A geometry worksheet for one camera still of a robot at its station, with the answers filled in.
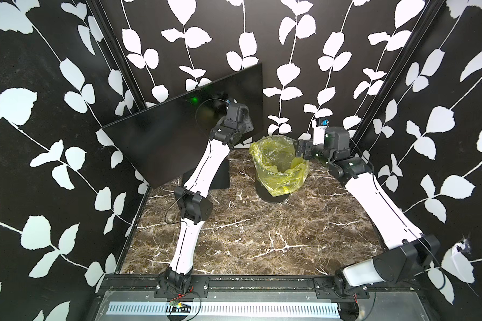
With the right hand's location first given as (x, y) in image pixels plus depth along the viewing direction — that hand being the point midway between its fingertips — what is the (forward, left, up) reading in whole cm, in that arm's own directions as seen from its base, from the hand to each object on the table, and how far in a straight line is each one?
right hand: (305, 141), depth 77 cm
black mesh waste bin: (-14, +16, -16) cm, 27 cm away
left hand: (+14, +23, +2) cm, 27 cm away
